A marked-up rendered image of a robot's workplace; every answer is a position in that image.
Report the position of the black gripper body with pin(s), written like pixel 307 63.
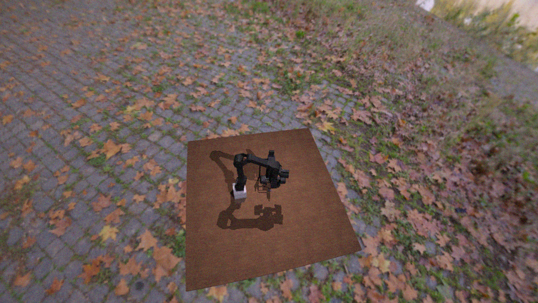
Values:
pixel 264 179

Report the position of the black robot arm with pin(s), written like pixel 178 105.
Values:
pixel 274 167

